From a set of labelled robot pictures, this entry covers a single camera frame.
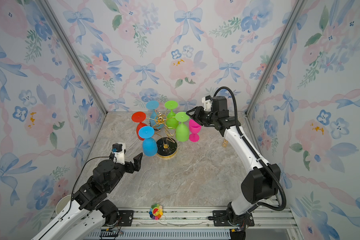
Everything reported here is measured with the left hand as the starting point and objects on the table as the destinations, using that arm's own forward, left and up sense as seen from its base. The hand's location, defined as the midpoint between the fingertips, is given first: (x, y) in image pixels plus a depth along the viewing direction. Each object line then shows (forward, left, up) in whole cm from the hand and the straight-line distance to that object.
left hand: (133, 151), depth 72 cm
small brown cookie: (+19, -52, -21) cm, 60 cm away
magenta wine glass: (+20, -31, -7) cm, 38 cm away
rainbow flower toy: (-22, -11, -22) cm, 32 cm away
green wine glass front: (+14, -24, -3) cm, 28 cm away
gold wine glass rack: (+15, -13, -21) cm, 29 cm away
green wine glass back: (+21, -17, -3) cm, 27 cm away
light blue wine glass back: (+15, -10, +5) cm, 19 cm away
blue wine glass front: (+4, -7, 0) cm, 8 cm away
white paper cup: (-20, +33, -14) cm, 41 cm away
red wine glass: (+16, -1, +7) cm, 18 cm away
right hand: (+18, -26, +8) cm, 33 cm away
